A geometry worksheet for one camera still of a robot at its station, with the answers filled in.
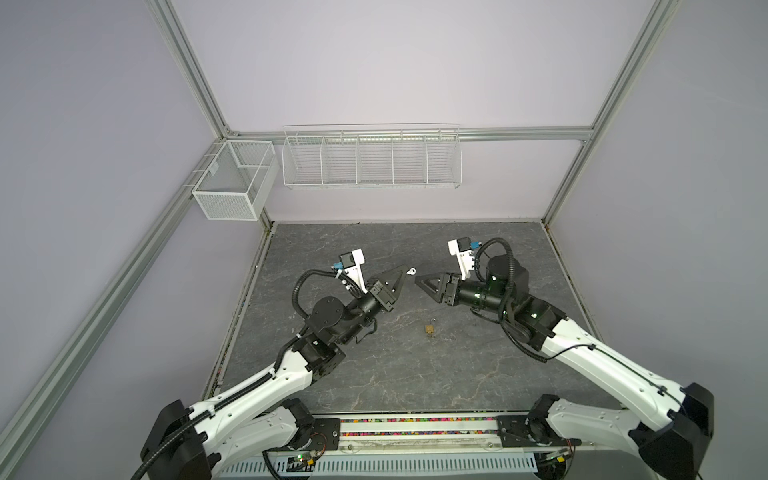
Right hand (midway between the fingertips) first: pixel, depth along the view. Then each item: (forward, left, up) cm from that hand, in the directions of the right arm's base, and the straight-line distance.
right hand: (419, 283), depth 66 cm
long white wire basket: (+51, +15, 0) cm, 53 cm away
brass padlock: (+3, -4, -30) cm, 31 cm away
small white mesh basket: (+46, +60, -6) cm, 76 cm away
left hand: (-1, +2, +5) cm, 5 cm away
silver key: (+1, +2, +4) cm, 4 cm away
